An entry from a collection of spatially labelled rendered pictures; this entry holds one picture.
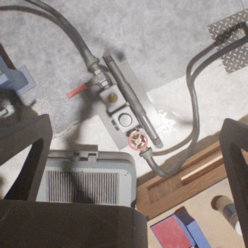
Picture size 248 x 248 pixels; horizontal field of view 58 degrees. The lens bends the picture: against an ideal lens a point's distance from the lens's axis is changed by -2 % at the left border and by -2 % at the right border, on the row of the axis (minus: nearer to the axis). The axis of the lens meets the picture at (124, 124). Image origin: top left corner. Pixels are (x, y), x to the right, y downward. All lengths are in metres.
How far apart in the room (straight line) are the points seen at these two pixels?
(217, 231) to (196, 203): 0.15
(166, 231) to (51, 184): 0.58
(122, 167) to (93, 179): 0.15
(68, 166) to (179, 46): 0.89
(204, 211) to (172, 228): 0.14
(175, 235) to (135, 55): 0.94
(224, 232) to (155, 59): 0.92
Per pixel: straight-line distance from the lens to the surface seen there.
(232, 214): 0.88
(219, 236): 1.07
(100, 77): 0.86
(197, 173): 1.12
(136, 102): 0.76
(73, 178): 1.16
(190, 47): 1.41
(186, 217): 0.91
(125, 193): 1.16
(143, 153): 0.89
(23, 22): 1.54
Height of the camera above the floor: 1.33
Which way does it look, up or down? 84 degrees down
